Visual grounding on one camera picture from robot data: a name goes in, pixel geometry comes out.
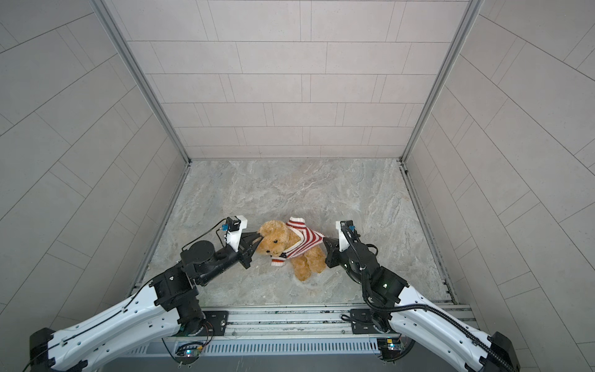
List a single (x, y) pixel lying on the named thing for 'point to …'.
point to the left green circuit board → (188, 353)
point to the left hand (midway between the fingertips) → (268, 234)
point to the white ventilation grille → (270, 346)
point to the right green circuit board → (389, 348)
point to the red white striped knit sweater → (309, 239)
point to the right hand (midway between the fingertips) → (322, 243)
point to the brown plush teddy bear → (276, 236)
